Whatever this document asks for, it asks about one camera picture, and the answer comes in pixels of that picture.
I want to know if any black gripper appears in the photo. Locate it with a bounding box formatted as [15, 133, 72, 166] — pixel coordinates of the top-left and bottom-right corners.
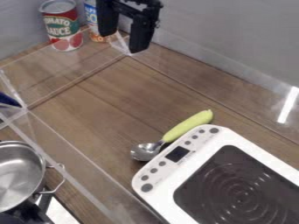
[97, 0, 165, 53]

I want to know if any white and black stove top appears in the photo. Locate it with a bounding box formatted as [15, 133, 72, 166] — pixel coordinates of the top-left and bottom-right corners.
[131, 124, 299, 224]

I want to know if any alphabet soup can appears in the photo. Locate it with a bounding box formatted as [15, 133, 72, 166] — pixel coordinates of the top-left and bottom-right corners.
[85, 0, 115, 43]

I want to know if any tomato sauce can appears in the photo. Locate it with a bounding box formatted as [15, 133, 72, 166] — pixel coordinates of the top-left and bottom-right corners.
[39, 0, 83, 52]

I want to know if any blue object at left edge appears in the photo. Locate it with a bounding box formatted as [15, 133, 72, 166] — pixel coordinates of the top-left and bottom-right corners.
[0, 92, 23, 108]

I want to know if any clear acrylic divider strip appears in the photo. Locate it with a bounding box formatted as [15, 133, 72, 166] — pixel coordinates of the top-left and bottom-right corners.
[0, 69, 130, 224]

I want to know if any stainless steel pot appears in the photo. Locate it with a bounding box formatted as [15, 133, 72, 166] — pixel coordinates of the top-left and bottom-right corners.
[0, 141, 66, 213]

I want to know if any clear acrylic corner bracket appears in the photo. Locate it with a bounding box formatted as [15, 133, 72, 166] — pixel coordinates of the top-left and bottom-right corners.
[107, 19, 150, 57]

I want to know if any green handled metal spoon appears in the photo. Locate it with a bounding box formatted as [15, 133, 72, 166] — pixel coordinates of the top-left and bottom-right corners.
[131, 109, 214, 162]

